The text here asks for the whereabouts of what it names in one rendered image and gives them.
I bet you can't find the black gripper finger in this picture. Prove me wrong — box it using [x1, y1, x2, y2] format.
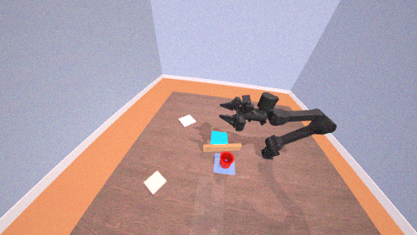
[219, 113, 238, 128]
[220, 98, 236, 111]

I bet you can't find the white flat block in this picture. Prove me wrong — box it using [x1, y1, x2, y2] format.
[179, 115, 196, 127]

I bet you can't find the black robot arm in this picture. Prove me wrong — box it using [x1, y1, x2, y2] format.
[241, 92, 337, 160]

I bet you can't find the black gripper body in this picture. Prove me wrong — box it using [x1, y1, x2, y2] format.
[234, 97, 256, 131]

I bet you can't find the red cup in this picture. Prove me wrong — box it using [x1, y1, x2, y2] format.
[220, 152, 234, 169]

